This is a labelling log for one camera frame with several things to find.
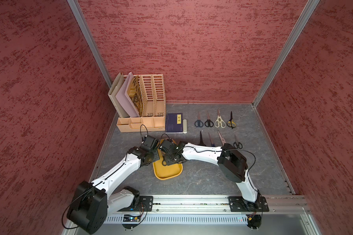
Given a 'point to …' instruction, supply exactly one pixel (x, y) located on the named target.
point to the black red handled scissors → (209, 123)
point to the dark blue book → (174, 123)
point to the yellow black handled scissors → (231, 123)
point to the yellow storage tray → (167, 172)
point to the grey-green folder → (113, 93)
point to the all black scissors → (201, 141)
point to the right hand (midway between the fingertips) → (171, 162)
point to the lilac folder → (128, 108)
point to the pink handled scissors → (222, 140)
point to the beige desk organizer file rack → (152, 87)
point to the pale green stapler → (185, 126)
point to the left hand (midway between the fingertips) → (153, 159)
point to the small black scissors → (237, 144)
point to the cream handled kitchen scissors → (220, 122)
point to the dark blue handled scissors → (198, 123)
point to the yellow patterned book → (134, 92)
